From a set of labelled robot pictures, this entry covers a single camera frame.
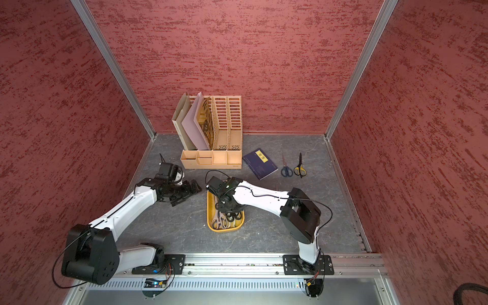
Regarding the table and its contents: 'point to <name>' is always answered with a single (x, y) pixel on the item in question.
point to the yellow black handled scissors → (300, 170)
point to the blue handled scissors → (286, 171)
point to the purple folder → (192, 127)
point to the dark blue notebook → (260, 164)
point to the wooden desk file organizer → (218, 120)
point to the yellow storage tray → (222, 222)
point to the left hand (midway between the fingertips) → (193, 197)
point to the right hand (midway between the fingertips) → (229, 212)
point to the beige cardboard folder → (178, 119)
